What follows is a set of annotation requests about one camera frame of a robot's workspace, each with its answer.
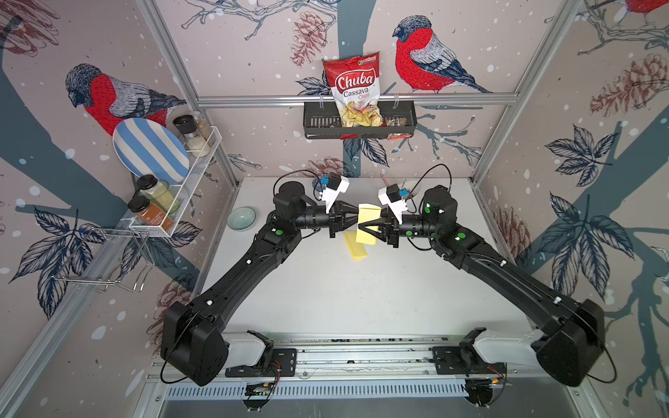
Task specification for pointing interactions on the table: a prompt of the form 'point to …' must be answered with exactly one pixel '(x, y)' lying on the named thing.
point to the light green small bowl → (241, 218)
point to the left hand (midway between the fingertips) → (369, 213)
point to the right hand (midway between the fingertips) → (361, 223)
